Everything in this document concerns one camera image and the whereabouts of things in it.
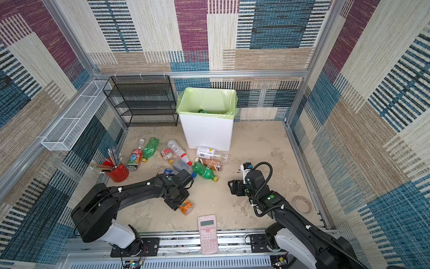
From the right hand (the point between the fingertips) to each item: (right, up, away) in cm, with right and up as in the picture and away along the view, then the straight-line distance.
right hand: (236, 185), depth 84 cm
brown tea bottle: (-13, +10, +10) cm, 19 cm away
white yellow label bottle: (-16, +15, +13) cm, 25 cm away
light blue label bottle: (-31, +9, +11) cm, 33 cm away
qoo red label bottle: (-56, +13, +13) cm, 59 cm away
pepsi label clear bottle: (-36, +6, +8) cm, 37 cm away
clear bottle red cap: (-34, +18, +18) cm, 42 cm away
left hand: (-24, -8, +2) cm, 26 cm away
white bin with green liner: (-14, +34, -3) cm, 37 cm away
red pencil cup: (-60, +8, -1) cm, 60 cm away
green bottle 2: (-16, +6, +7) cm, 18 cm away
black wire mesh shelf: (-57, +48, +27) cm, 79 cm away
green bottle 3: (-50, +17, +18) cm, 56 cm away
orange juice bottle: (-24, -9, -4) cm, 26 cm away
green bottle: (-19, +40, +21) cm, 49 cm away
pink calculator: (-13, -20, -9) cm, 25 cm away
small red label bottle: (-39, +14, +16) cm, 44 cm away
